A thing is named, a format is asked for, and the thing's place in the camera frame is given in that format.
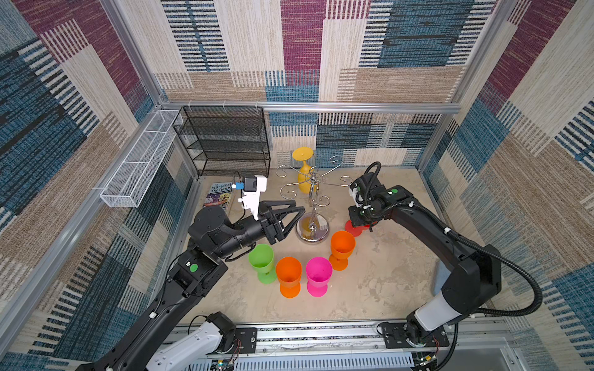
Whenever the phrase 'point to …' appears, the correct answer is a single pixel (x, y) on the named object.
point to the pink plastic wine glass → (319, 270)
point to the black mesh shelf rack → (226, 141)
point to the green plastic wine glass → (261, 257)
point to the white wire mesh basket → (128, 185)
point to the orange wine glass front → (343, 244)
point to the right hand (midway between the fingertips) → (358, 221)
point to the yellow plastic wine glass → (305, 171)
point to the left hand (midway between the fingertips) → (299, 208)
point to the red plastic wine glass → (356, 231)
